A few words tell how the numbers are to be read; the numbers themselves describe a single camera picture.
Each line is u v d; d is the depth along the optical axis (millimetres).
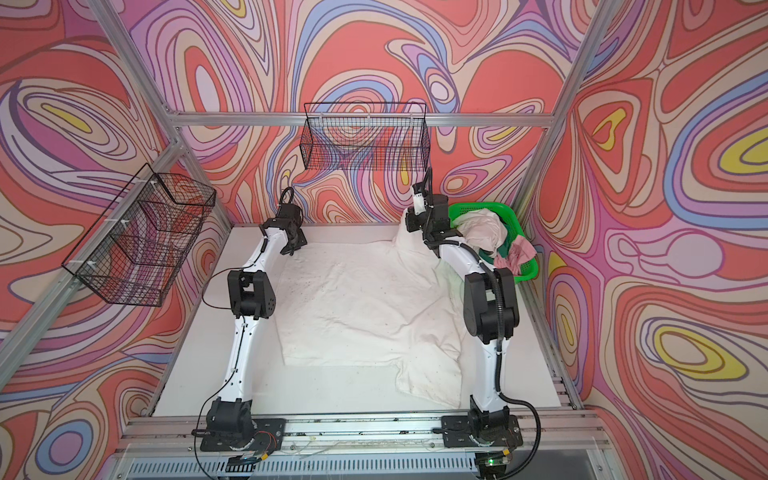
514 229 1079
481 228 1025
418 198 856
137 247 787
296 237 965
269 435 724
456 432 734
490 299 565
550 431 753
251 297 722
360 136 934
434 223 767
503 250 1015
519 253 1010
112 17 691
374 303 990
